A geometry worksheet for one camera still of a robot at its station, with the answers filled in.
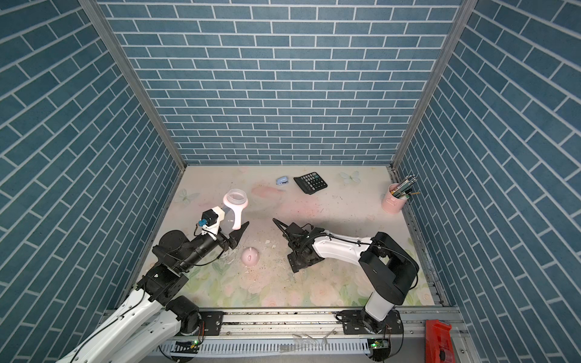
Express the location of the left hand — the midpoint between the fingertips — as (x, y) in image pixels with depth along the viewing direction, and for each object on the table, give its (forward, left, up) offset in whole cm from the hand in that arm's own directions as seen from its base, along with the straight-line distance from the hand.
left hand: (244, 216), depth 67 cm
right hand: (-3, -19, -29) cm, 34 cm away
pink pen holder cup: (+20, -57, -20) cm, 64 cm away
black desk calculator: (+37, -23, -26) cm, 50 cm away
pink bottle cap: (-2, +2, -24) cm, 24 cm away
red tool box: (-29, -59, -22) cm, 69 cm away
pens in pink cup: (+25, -62, -15) cm, 68 cm away
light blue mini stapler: (+38, -9, -26) cm, 47 cm away
